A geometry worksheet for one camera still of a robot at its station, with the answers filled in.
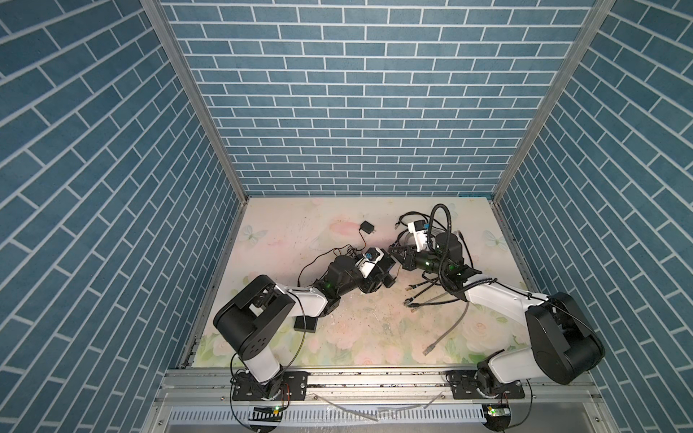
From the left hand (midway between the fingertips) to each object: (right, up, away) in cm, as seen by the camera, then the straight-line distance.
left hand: (381, 264), depth 87 cm
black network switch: (+3, -6, +5) cm, 8 cm away
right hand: (+2, +5, -4) cm, 7 cm away
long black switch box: (-23, -18, -2) cm, 29 cm away
